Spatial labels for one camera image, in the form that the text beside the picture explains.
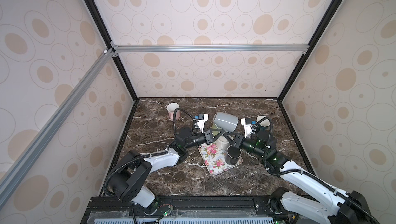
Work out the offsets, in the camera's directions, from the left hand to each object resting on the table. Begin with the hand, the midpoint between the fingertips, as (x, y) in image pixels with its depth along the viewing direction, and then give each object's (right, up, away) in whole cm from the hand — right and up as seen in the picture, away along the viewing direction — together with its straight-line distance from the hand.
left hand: (227, 134), depth 69 cm
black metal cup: (+4, -12, +10) cm, 17 cm away
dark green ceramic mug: (+26, +2, +22) cm, 34 cm away
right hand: (-1, -1, +3) cm, 3 cm away
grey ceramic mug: (-1, +6, 0) cm, 6 cm away
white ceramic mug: (0, -8, +18) cm, 20 cm away
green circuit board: (-27, -36, +2) cm, 45 cm away
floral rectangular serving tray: (-4, -17, +20) cm, 27 cm away
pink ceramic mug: (-32, +14, +34) cm, 48 cm away
